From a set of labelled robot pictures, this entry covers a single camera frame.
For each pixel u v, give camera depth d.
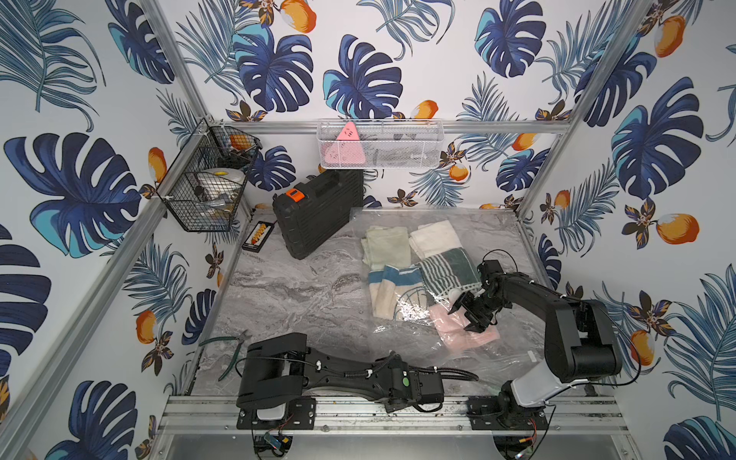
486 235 1.14
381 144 0.92
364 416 0.76
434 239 1.10
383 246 1.06
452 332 0.86
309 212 0.90
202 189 0.84
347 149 0.90
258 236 1.11
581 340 0.46
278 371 0.46
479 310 0.80
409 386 0.54
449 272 0.98
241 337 0.88
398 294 0.92
